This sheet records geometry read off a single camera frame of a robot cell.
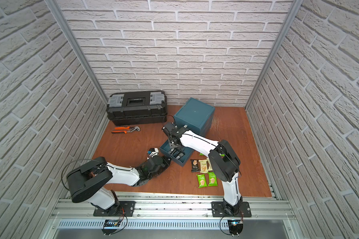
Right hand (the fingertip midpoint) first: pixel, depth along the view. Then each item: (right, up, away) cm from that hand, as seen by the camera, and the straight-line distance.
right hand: (178, 141), depth 92 cm
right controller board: (+29, -39, -21) cm, 53 cm away
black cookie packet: (+1, -9, -1) cm, 9 cm away
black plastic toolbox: (-28, +22, +6) cm, 36 cm away
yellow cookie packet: (+16, -15, -4) cm, 22 cm away
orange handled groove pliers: (-35, +7, +12) cm, 37 cm away
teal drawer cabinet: (+12, +16, -6) cm, 20 cm away
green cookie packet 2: (+20, -21, -9) cm, 30 cm away
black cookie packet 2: (-4, -6, +1) cm, 7 cm away
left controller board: (-33, -38, -19) cm, 54 cm away
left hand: (-2, -9, -5) cm, 10 cm away
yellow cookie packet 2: (+19, -15, -5) cm, 25 cm away
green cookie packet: (+14, -21, -9) cm, 27 cm away
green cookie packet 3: (+15, -8, +1) cm, 17 cm away
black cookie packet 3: (+11, -15, -4) cm, 18 cm away
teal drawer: (-8, -5, +2) cm, 10 cm away
